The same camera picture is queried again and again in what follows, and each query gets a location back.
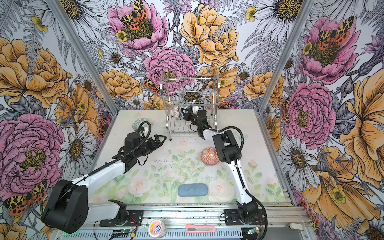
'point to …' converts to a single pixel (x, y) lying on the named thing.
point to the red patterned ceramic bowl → (209, 156)
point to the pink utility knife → (192, 228)
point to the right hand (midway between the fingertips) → (181, 112)
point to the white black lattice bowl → (176, 112)
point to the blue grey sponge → (193, 189)
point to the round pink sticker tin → (157, 228)
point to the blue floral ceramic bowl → (181, 114)
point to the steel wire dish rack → (181, 92)
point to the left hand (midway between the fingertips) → (162, 144)
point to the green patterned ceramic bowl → (137, 122)
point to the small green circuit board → (126, 230)
